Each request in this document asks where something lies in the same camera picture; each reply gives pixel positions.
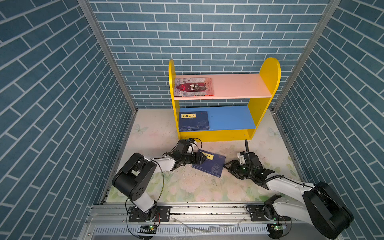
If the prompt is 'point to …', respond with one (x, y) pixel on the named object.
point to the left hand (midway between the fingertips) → (201, 158)
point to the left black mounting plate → (156, 214)
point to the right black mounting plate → (257, 214)
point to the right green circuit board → (278, 227)
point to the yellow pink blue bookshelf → (231, 123)
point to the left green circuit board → (149, 229)
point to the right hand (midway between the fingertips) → (224, 166)
